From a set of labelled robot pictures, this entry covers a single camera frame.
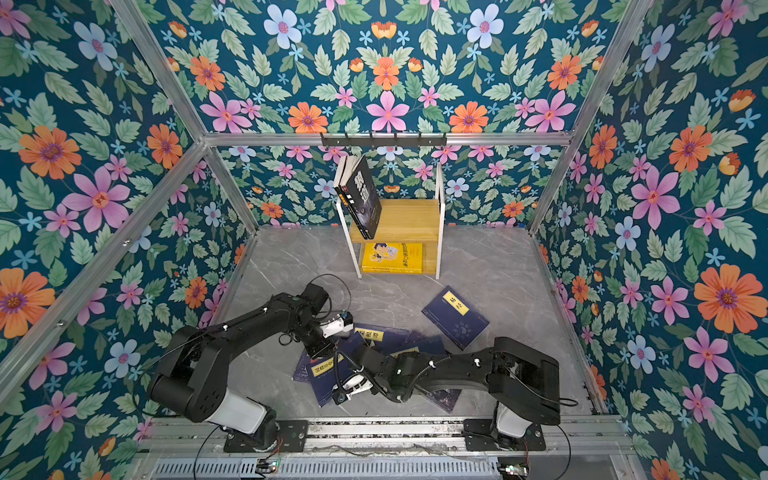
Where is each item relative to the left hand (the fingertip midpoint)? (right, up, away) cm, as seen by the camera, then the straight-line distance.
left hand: (334, 347), depth 85 cm
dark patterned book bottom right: (+31, -12, -6) cm, 34 cm away
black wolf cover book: (+8, +43, -2) cm, 43 cm away
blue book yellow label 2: (+28, 0, +1) cm, 28 cm away
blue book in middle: (+16, +1, +4) cm, 16 cm away
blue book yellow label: (-1, -6, -3) cm, 7 cm away
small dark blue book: (+36, +7, +9) cm, 38 cm away
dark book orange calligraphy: (-9, -7, -1) cm, 12 cm away
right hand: (+8, -1, -4) cm, 9 cm away
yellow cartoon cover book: (+16, +25, +17) cm, 34 cm away
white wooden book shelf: (+21, +32, +4) cm, 38 cm away
